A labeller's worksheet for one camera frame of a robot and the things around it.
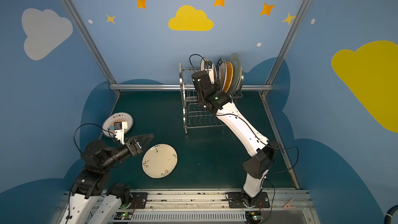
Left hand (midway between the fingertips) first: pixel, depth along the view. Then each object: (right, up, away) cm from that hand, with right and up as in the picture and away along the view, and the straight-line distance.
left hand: (151, 137), depth 64 cm
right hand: (+27, +27, +9) cm, 39 cm away
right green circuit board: (+46, -38, +7) cm, 60 cm away
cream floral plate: (-3, -18, +22) cm, 28 cm away
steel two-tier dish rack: (+17, +6, +37) cm, 41 cm away
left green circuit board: (-15, -38, +7) cm, 41 cm away
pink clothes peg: (+63, -35, +9) cm, 73 cm away
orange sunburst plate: (-37, +6, +40) cm, 55 cm away
